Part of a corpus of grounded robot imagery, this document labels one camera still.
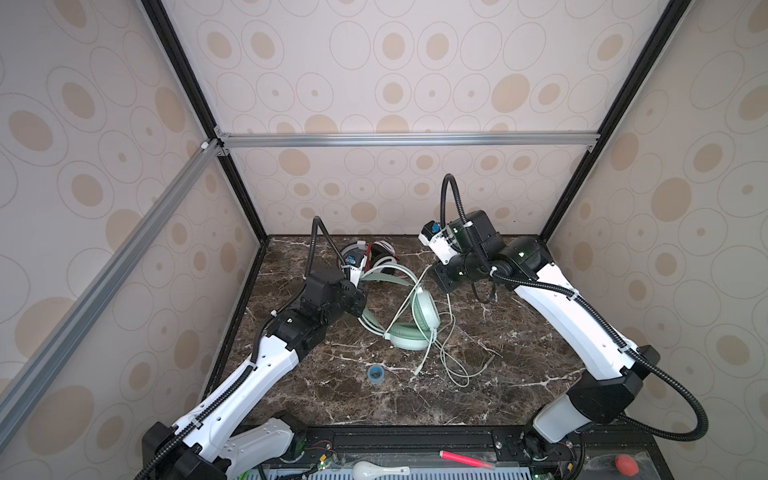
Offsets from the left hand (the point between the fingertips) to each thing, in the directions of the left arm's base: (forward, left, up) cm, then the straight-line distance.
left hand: (372, 279), depth 73 cm
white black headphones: (+26, -2, -21) cm, 34 cm away
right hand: (+1, -14, +3) cm, 15 cm away
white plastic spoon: (-37, +1, -25) cm, 45 cm away
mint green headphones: (-11, -13, 0) cm, 17 cm away
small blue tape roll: (-15, 0, -26) cm, 30 cm away
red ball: (-36, -59, -23) cm, 73 cm away
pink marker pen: (-35, -23, -26) cm, 49 cm away
